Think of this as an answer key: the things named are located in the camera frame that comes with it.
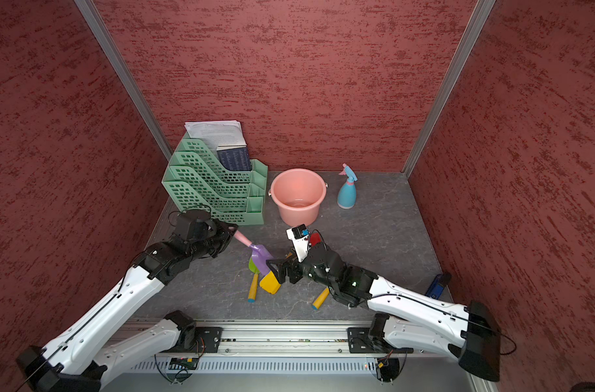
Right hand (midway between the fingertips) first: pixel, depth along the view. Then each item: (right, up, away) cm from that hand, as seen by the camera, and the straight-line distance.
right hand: (278, 262), depth 70 cm
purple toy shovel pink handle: (-6, +2, +3) cm, 7 cm away
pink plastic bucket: (+5, +21, +28) cm, 35 cm away
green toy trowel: (-11, -9, +18) cm, 22 cm away
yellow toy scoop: (-4, -11, +13) cm, 18 cm away
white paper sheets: (-29, +46, +30) cm, 62 cm away
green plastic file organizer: (-33, +25, +20) cm, 47 cm away
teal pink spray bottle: (+26, +19, +31) cm, 45 cm away
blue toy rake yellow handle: (+13, -16, +11) cm, 24 cm away
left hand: (-13, +8, +4) cm, 16 cm away
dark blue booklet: (-24, +37, +38) cm, 58 cm away
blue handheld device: (+54, -12, +12) cm, 57 cm away
